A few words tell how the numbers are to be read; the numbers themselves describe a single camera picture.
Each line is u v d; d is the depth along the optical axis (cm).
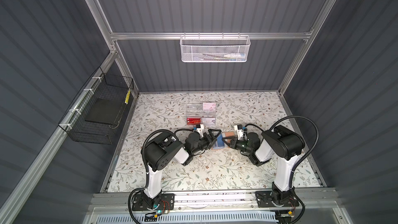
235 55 89
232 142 85
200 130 87
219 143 91
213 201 75
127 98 82
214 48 124
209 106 100
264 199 73
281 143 53
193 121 101
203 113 108
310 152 53
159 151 52
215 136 80
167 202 72
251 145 77
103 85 82
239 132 88
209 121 101
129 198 68
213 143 86
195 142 73
